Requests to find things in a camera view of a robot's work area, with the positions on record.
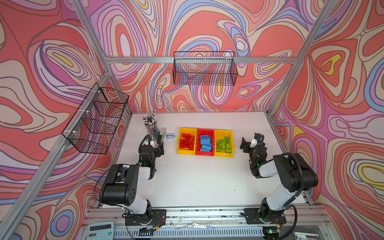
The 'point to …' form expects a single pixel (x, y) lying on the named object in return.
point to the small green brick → (227, 146)
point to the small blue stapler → (170, 136)
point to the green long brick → (226, 141)
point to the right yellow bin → (219, 134)
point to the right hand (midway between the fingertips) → (250, 140)
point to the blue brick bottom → (207, 147)
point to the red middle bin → (200, 132)
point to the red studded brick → (187, 136)
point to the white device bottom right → (305, 236)
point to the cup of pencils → (149, 120)
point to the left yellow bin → (179, 134)
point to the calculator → (100, 231)
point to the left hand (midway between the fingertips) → (154, 142)
